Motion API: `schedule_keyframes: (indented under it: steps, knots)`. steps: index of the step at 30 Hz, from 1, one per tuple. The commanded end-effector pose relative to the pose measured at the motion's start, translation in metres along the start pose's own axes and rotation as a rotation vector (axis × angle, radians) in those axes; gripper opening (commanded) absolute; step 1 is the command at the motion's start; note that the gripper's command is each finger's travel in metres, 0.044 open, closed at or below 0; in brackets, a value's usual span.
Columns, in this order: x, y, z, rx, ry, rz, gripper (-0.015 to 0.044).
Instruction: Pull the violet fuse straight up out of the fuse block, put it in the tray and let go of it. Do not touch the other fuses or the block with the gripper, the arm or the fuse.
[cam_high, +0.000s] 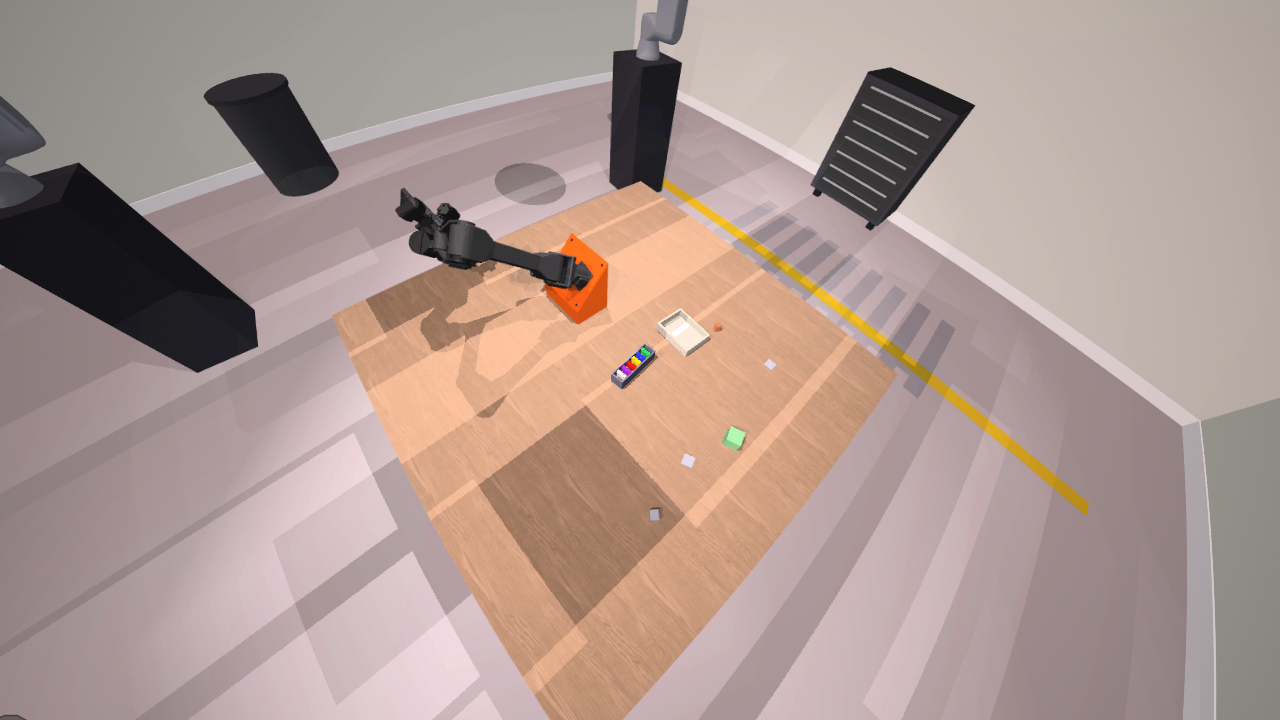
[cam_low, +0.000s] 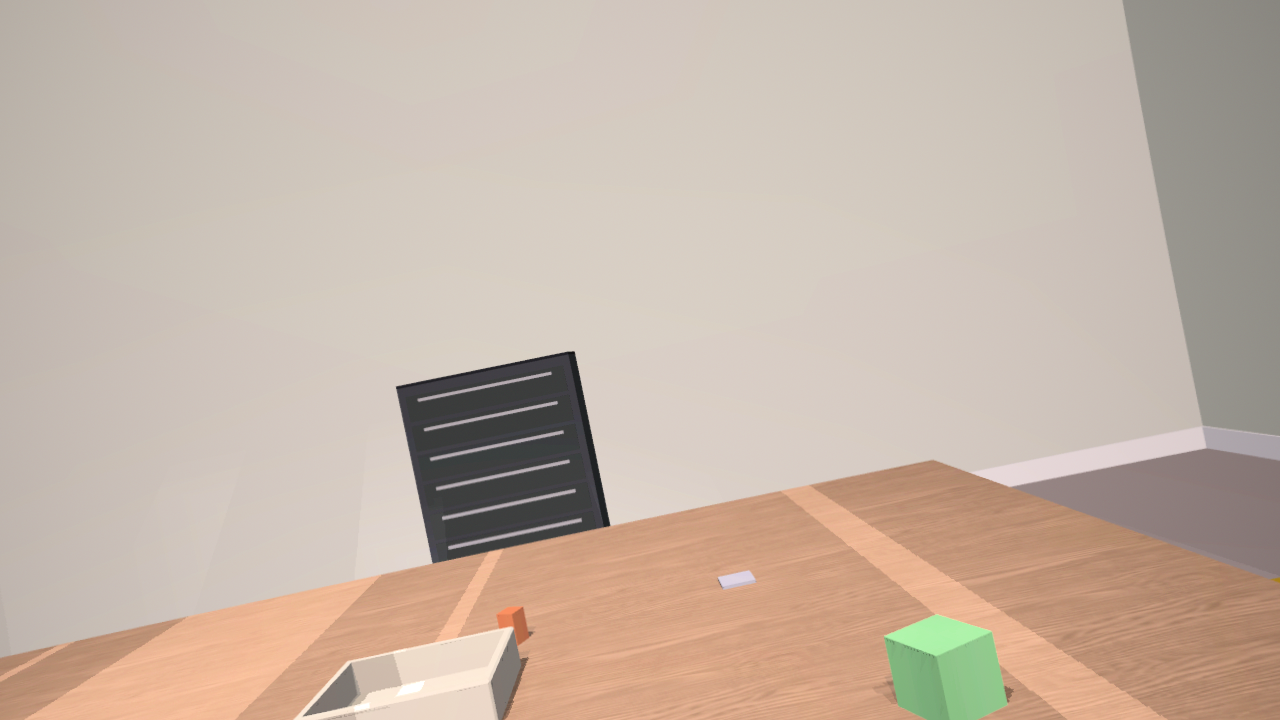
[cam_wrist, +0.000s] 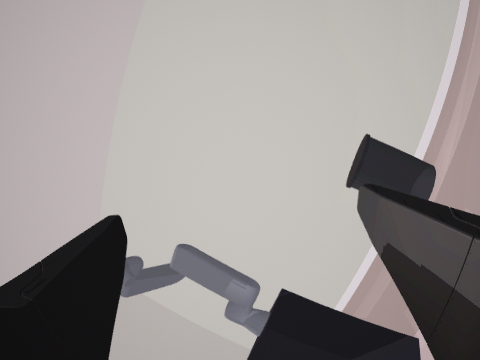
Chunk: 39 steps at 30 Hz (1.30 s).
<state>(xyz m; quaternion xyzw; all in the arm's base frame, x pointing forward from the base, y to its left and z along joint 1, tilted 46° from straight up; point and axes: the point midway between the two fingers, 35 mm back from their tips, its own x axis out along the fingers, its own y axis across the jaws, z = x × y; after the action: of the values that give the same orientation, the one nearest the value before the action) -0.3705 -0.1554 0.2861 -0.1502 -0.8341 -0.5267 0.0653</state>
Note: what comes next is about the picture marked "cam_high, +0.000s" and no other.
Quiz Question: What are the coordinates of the light green cube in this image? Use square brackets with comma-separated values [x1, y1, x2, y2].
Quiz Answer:
[722, 427, 744, 451]

